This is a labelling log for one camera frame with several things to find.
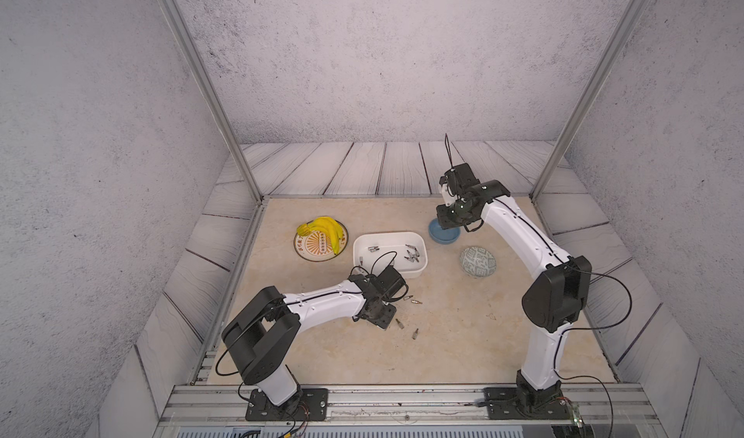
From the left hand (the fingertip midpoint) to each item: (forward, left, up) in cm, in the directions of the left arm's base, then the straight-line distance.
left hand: (387, 318), depth 86 cm
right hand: (+23, -18, +18) cm, 34 cm away
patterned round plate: (+28, +24, -1) cm, 36 cm away
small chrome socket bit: (+22, -10, -1) cm, 24 cm away
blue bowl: (+30, -21, +1) cm, 37 cm away
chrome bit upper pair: (+8, -7, -2) cm, 11 cm away
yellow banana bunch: (+33, +20, +4) cm, 39 cm away
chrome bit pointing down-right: (+27, -10, -1) cm, 28 cm away
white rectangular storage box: (+30, -3, -1) cm, 30 cm away
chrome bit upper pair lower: (+6, -9, -2) cm, 11 cm away
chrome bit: (+26, +4, -2) cm, 26 cm away
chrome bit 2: (-1, -4, -2) cm, 4 cm away
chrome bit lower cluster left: (-4, -8, -2) cm, 9 cm away
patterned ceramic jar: (+19, -31, 0) cm, 37 cm away
